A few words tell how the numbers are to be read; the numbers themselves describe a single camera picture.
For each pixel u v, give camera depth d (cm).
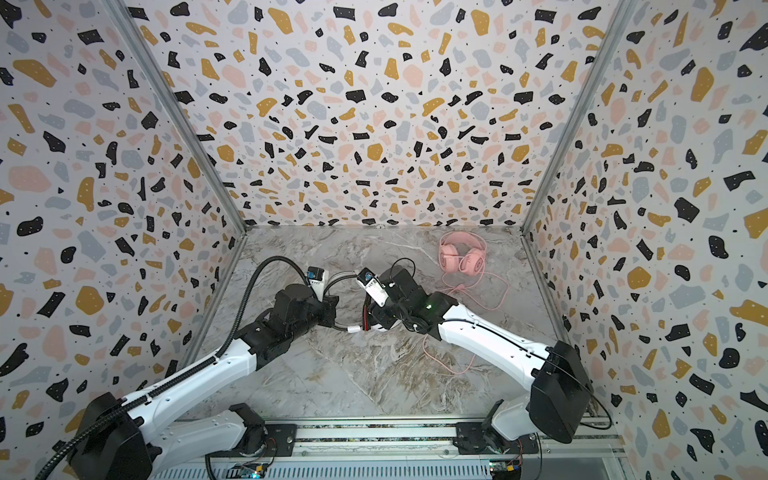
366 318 76
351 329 77
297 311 62
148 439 41
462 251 107
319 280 71
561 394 41
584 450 73
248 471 70
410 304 58
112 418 39
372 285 68
